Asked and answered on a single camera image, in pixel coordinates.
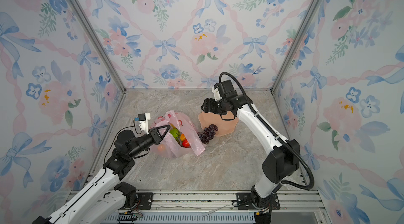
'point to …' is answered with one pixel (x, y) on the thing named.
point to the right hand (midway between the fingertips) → (208, 107)
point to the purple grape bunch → (208, 133)
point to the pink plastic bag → (168, 147)
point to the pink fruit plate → (226, 124)
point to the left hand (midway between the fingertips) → (170, 126)
